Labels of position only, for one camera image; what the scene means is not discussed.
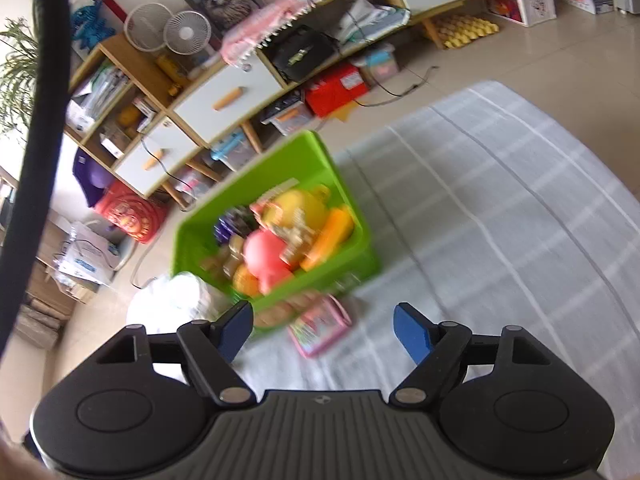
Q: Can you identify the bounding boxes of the pink pig toy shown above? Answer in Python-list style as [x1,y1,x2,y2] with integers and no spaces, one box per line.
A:
[243,230,294,296]

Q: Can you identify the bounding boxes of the pink small toy box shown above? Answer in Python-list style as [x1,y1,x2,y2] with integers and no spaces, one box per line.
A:
[288,295,352,359]

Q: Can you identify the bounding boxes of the purple toy grapes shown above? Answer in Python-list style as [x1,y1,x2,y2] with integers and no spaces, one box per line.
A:
[214,206,258,246]

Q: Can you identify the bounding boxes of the yellow plastic bowl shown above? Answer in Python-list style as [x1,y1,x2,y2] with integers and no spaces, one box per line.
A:
[259,184,331,235]

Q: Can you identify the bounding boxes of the red printed bucket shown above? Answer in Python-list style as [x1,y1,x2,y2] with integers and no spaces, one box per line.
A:
[93,180,168,244]

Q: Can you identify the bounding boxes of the grey checked table cloth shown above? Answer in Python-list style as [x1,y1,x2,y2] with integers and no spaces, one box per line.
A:
[240,81,639,479]

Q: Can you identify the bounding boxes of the white blue shopping bag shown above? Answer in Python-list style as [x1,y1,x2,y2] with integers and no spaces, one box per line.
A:
[53,222,122,286]

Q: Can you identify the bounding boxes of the clear box with blue lid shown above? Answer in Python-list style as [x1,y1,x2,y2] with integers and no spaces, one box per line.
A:
[209,128,256,171]

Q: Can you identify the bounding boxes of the green plastic storage bin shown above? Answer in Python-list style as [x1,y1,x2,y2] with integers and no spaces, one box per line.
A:
[172,130,380,330]

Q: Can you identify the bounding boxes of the wooden cabinet with white drawers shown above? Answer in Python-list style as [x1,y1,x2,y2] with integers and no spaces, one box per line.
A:
[64,0,469,197]

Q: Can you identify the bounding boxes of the red cardboard box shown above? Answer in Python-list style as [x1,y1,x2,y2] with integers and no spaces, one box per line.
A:
[304,62,370,118]

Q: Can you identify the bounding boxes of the black case on shelf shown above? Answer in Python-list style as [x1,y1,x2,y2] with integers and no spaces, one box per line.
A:
[268,25,337,82]

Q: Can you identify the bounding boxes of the pink lace cloth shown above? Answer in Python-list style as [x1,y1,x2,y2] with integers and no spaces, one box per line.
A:
[219,0,442,66]

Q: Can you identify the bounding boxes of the white desk fan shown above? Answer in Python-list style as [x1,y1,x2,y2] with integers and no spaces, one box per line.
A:
[164,10,212,55]

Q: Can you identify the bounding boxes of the yellow egg tray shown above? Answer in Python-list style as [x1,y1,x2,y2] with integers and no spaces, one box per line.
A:
[432,14,500,50]

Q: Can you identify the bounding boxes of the white red toy box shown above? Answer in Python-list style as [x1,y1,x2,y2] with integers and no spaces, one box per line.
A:
[485,0,556,27]

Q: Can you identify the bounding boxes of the black cable on floor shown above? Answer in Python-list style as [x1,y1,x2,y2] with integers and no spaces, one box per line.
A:
[130,238,174,291]

